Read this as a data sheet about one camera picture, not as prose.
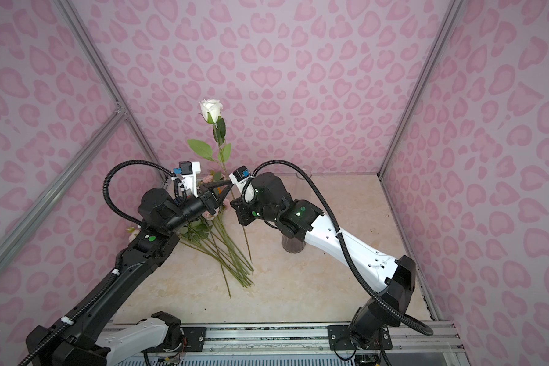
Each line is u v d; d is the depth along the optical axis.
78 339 0.38
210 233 0.98
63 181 0.67
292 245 0.90
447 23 0.72
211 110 0.53
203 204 0.57
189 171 0.56
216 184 0.60
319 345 0.73
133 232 0.93
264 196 0.50
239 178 0.57
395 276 0.41
